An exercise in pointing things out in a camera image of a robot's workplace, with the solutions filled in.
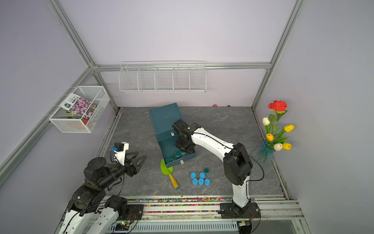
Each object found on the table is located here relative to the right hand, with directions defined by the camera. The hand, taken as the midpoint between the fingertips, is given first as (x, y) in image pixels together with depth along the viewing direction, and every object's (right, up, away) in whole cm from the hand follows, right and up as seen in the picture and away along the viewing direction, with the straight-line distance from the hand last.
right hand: (179, 147), depth 85 cm
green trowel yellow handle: (-7, -15, +2) cm, 17 cm away
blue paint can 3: (+9, -19, -4) cm, 21 cm away
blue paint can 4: (+13, -18, -5) cm, 23 cm away
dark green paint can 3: (+2, -3, -1) cm, 4 cm away
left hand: (-16, -1, -18) cm, 24 cm away
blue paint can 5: (+17, -19, -5) cm, 26 cm away
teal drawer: (-7, -1, +3) cm, 8 cm away
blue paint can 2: (+14, -16, -2) cm, 21 cm away
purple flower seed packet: (-49, +23, -11) cm, 55 cm away
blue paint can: (+8, -16, -1) cm, 18 cm away
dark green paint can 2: (-3, -6, -3) cm, 7 cm away
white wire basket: (-57, +15, -12) cm, 60 cm away
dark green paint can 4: (+16, -14, 0) cm, 22 cm away
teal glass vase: (+48, -4, -4) cm, 49 cm away
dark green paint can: (-6, -7, -3) cm, 10 cm away
